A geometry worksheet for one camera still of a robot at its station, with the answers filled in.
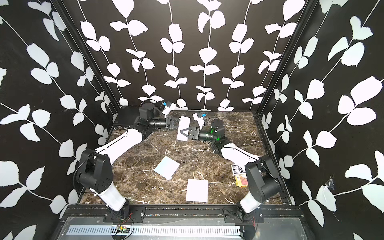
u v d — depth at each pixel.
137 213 0.75
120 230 0.72
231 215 0.73
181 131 0.74
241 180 0.84
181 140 0.76
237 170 0.88
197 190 0.82
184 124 0.75
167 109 0.75
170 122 0.71
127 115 1.21
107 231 0.70
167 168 0.91
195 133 0.69
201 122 0.75
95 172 0.46
